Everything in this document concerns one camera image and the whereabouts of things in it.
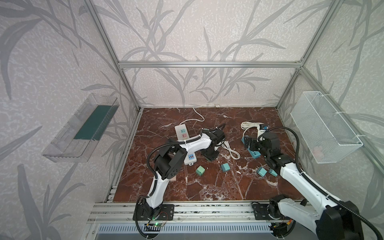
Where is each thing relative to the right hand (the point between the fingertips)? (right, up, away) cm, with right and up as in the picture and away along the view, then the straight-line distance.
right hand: (252, 133), depth 85 cm
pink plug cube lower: (-45, -26, -2) cm, 52 cm away
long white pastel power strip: (-43, -2, +17) cm, 46 cm away
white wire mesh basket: (+24, +1, -22) cm, 33 cm away
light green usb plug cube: (-30, -22, +2) cm, 37 cm away
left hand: (-22, -14, +8) cm, 27 cm away
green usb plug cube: (+5, -22, 0) cm, 23 cm away
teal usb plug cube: (-15, -20, +2) cm, 25 cm away
